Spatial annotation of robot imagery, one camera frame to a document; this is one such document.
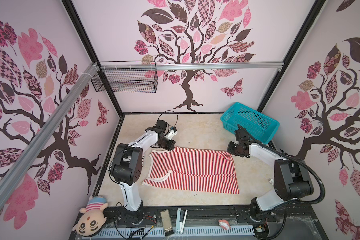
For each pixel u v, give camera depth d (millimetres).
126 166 498
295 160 461
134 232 725
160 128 783
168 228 670
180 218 710
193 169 899
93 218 664
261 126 1099
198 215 754
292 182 450
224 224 671
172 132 877
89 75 793
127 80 1217
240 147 697
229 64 1904
